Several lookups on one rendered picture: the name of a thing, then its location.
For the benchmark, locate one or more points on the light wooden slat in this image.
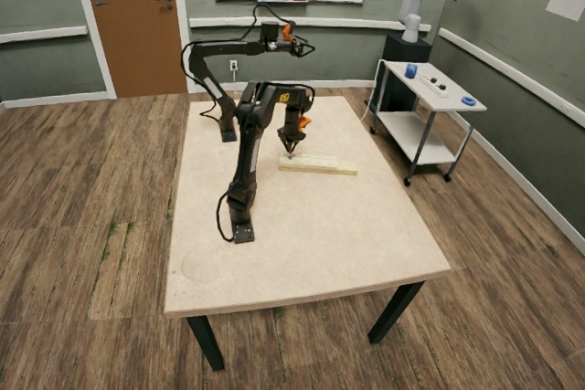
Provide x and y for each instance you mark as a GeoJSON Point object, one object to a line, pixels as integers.
{"type": "Point", "coordinates": [309, 161]}

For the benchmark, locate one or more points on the wooden rail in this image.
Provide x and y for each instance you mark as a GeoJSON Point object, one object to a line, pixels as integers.
{"type": "Point", "coordinates": [344, 168]}

